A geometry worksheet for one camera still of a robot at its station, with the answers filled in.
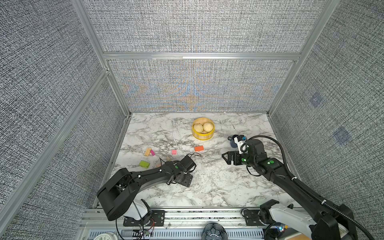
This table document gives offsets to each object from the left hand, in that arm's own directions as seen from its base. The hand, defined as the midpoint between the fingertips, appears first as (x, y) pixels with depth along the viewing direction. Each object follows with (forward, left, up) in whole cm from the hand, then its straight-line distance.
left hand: (185, 180), depth 86 cm
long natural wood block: (+19, +24, +1) cm, 31 cm away
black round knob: (-25, -13, +2) cm, 29 cm away
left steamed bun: (+34, -10, +7) cm, 36 cm away
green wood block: (+12, +25, -1) cm, 27 cm away
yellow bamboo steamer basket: (+28, -14, +4) cm, 32 cm away
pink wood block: (+19, +7, 0) cm, 20 cm away
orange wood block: (+21, -10, 0) cm, 23 cm away
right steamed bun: (+34, -17, +7) cm, 39 cm away
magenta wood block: (+18, +20, +1) cm, 27 cm away
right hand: (+8, -25, +14) cm, 29 cm away
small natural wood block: (+13, +10, +2) cm, 17 cm away
